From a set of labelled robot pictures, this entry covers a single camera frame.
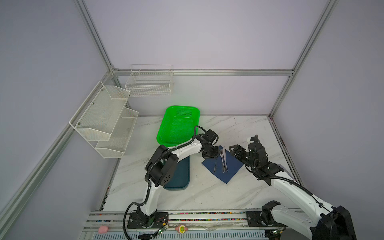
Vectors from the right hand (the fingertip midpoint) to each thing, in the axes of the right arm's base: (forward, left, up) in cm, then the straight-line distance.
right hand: (231, 149), depth 81 cm
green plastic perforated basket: (+29, +34, -14) cm, 47 cm away
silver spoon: (-6, +9, -14) cm, 18 cm away
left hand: (+1, +7, -11) cm, 13 cm away
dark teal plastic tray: (-11, +29, -17) cm, 35 cm away
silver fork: (+9, +3, -17) cm, 20 cm away
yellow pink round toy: (-36, +26, -11) cm, 46 cm away
